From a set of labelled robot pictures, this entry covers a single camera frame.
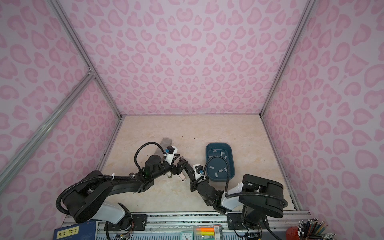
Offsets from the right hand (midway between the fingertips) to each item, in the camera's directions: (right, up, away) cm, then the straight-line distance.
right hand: (190, 171), depth 81 cm
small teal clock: (-1, -25, -13) cm, 29 cm away
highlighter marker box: (+12, -25, -12) cm, 30 cm away
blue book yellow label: (-50, -25, -11) cm, 57 cm away
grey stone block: (-18, +14, +19) cm, 29 cm away
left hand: (-3, +7, +2) cm, 8 cm away
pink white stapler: (-5, -4, +4) cm, 7 cm away
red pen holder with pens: (+50, -18, -20) cm, 57 cm away
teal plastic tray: (+16, -1, +9) cm, 18 cm away
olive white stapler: (-10, 0, -6) cm, 12 cm away
